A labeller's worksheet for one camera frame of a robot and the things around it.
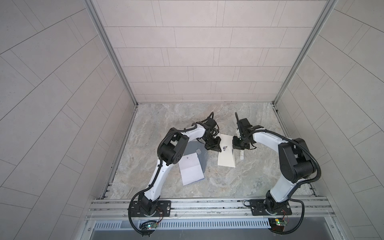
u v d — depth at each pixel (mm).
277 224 680
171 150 575
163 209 710
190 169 839
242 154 886
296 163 469
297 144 468
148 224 651
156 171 588
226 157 894
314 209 720
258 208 710
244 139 694
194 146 913
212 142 855
